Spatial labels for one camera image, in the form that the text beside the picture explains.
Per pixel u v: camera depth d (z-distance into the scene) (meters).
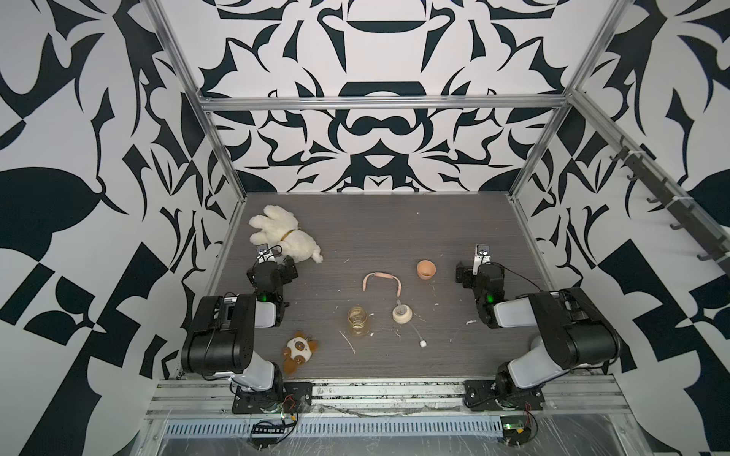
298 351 0.79
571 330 0.47
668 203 0.60
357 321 0.86
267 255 0.80
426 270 0.96
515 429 0.71
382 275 0.94
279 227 0.97
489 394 0.74
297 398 0.73
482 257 0.81
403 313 0.85
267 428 0.73
